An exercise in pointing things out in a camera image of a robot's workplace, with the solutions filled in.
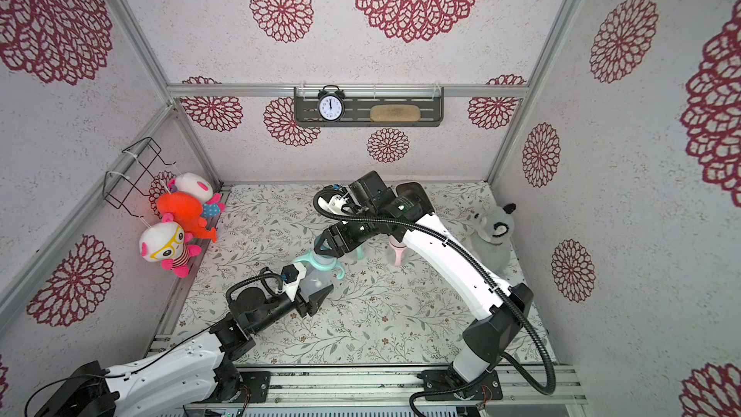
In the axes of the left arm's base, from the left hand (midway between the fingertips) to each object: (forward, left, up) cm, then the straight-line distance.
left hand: (323, 277), depth 76 cm
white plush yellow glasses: (+9, +44, +2) cm, 45 cm away
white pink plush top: (+30, +44, +2) cm, 53 cm away
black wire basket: (+24, +52, +18) cm, 60 cm away
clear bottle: (-1, +2, 0) cm, 2 cm away
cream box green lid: (+41, -31, -10) cm, 52 cm away
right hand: (+2, -2, +14) cm, 14 cm away
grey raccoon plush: (+13, -48, -2) cm, 50 cm away
